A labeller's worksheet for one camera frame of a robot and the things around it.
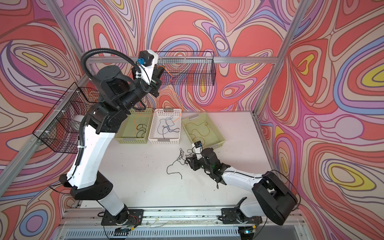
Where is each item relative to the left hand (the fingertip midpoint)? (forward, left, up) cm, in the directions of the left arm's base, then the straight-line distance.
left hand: (164, 65), depth 51 cm
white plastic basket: (+23, +12, -63) cm, 68 cm away
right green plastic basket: (+19, -16, -59) cm, 65 cm away
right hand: (-9, -9, -52) cm, 54 cm away
